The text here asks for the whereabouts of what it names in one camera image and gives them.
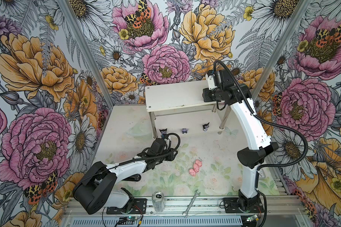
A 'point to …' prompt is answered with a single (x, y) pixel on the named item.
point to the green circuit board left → (131, 218)
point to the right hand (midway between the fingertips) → (206, 98)
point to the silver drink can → (158, 199)
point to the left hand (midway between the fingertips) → (174, 155)
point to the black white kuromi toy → (163, 132)
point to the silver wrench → (196, 194)
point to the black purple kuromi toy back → (205, 126)
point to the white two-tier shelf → (180, 108)
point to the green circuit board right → (251, 218)
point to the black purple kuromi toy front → (184, 131)
